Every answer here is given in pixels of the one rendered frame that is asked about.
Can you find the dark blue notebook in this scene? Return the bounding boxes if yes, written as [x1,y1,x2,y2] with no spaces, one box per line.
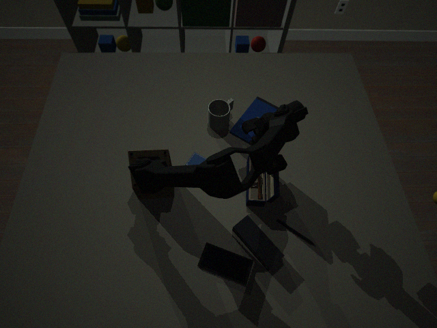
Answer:
[229,97,278,143]

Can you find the black mug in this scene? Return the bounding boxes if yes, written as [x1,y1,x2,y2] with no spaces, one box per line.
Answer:
[208,98,234,131]

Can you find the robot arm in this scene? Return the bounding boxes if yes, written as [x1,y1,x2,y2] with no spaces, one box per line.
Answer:
[128,100,308,199]

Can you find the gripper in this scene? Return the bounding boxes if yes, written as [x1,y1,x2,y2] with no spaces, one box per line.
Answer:
[242,118,287,175]

